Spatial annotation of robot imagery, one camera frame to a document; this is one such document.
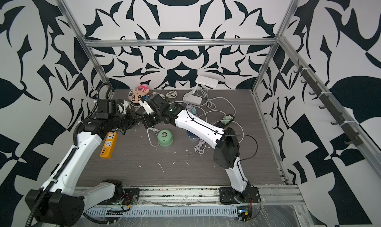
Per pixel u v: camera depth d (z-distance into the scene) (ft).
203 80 3.09
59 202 1.20
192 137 2.91
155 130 3.13
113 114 1.95
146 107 2.26
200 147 2.93
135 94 3.46
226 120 3.10
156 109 1.93
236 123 2.79
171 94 3.77
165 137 2.72
